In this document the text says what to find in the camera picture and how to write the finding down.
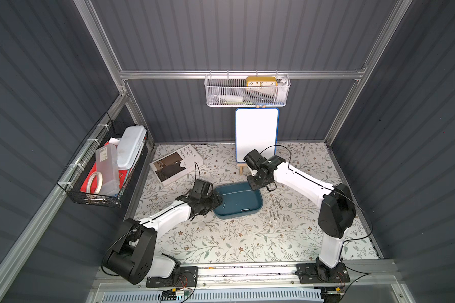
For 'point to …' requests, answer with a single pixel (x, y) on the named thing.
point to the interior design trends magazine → (176, 164)
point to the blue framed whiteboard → (256, 128)
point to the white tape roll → (100, 183)
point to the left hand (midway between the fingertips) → (219, 202)
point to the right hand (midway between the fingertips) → (259, 181)
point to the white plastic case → (129, 146)
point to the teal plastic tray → (238, 200)
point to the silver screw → (244, 209)
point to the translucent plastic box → (106, 163)
